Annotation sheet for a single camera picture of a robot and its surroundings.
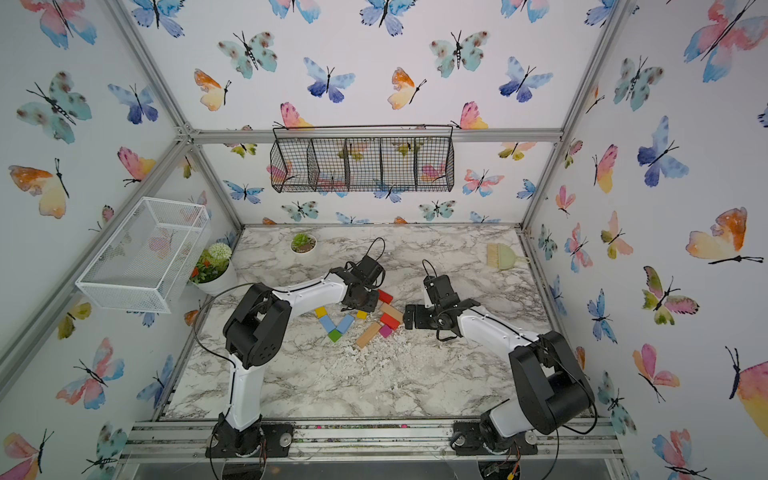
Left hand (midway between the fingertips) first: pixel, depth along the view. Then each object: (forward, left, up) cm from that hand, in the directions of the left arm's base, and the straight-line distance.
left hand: (373, 300), depth 98 cm
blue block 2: (-8, +9, -1) cm, 12 cm away
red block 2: (-7, -5, -1) cm, 8 cm away
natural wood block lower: (-12, +2, -1) cm, 12 cm away
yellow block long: (-5, +4, 0) cm, 6 cm away
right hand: (-8, -14, +4) cm, 17 cm away
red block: (+2, -4, -1) cm, 4 cm away
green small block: (-11, +11, -1) cm, 16 cm away
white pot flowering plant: (+7, +50, +9) cm, 51 cm away
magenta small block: (-10, -4, -2) cm, 11 cm away
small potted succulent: (+18, +24, +8) cm, 31 cm away
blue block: (-8, +14, -2) cm, 16 cm away
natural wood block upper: (-4, -6, -1) cm, 7 cm away
